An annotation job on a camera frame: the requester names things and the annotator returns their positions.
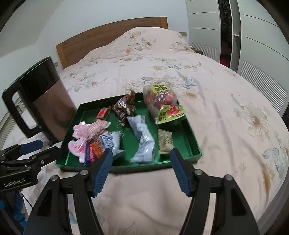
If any pink heart snack bag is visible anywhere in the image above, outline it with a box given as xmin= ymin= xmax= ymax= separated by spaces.
xmin=68 ymin=121 xmax=94 ymax=164

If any white blue snack packet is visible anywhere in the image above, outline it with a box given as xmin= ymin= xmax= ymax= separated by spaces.
xmin=127 ymin=115 xmax=155 ymax=163

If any pink striped snack packet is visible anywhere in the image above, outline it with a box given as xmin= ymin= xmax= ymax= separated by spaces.
xmin=84 ymin=119 xmax=111 ymax=138

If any brown gold snack packet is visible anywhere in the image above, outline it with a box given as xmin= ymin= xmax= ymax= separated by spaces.
xmin=112 ymin=91 xmax=136 ymax=126

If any clear bag of mixed snacks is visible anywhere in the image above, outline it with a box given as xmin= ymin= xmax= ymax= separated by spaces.
xmin=143 ymin=84 xmax=177 ymax=118

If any blue noodle snack packet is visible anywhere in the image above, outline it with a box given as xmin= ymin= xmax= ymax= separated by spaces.
xmin=85 ymin=131 xmax=125 ymax=165

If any beige biscuit packet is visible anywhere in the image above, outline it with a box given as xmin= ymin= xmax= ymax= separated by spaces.
xmin=158 ymin=129 xmax=174 ymax=155

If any green tray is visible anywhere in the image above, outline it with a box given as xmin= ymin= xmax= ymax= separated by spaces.
xmin=56 ymin=93 xmax=202 ymax=174

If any black brown trash bin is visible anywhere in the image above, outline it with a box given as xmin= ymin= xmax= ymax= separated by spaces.
xmin=2 ymin=57 xmax=77 ymax=144

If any green label fruit snack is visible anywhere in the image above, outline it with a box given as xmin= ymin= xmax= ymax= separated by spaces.
xmin=156 ymin=104 xmax=185 ymax=125

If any small red candy packet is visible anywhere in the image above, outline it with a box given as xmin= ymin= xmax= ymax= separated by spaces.
xmin=96 ymin=107 xmax=111 ymax=120

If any floral bed quilt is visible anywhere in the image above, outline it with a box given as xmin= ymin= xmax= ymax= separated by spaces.
xmin=2 ymin=26 xmax=289 ymax=235

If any wooden headboard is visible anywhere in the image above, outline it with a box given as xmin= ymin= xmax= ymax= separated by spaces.
xmin=56 ymin=17 xmax=168 ymax=69

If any white wardrobe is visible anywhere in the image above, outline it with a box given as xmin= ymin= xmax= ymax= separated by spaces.
xmin=186 ymin=1 xmax=288 ymax=116

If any blue handle grip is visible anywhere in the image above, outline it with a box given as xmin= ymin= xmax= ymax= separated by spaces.
xmin=1 ymin=191 xmax=28 ymax=234

